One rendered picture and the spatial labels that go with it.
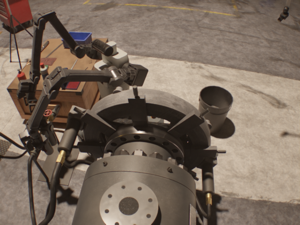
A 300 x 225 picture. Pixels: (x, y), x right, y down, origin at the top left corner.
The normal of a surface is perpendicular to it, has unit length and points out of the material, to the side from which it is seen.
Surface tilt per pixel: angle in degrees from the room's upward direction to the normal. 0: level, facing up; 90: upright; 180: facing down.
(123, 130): 27
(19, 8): 90
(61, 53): 0
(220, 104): 87
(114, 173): 18
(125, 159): 10
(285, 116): 0
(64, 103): 90
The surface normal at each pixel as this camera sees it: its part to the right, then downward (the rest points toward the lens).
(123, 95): -0.29, -0.70
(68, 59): 0.00, -0.70
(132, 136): -0.10, 0.71
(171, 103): 0.26, -0.15
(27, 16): 0.75, 0.47
